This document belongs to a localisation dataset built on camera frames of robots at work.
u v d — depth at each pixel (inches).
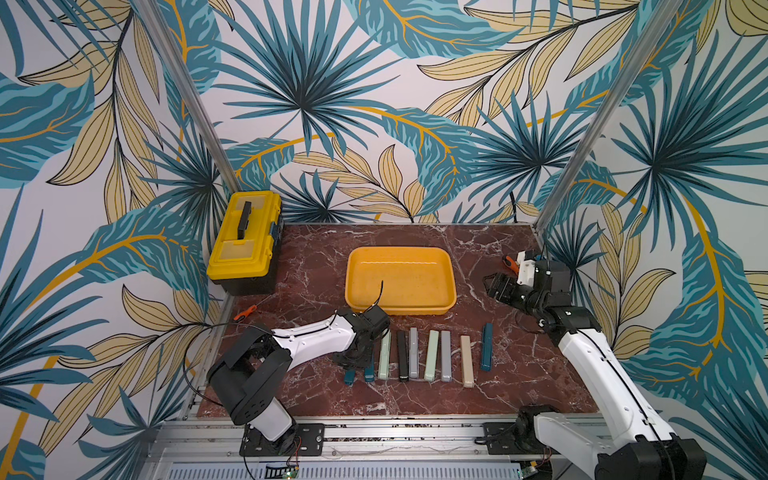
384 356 33.2
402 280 40.8
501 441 28.9
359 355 28.4
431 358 33.0
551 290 23.0
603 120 34.5
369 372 32.3
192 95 32.1
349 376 32.2
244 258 34.6
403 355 33.4
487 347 34.2
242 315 36.5
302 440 28.7
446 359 33.1
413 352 33.8
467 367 32.9
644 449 15.4
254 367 18.0
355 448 28.9
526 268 27.8
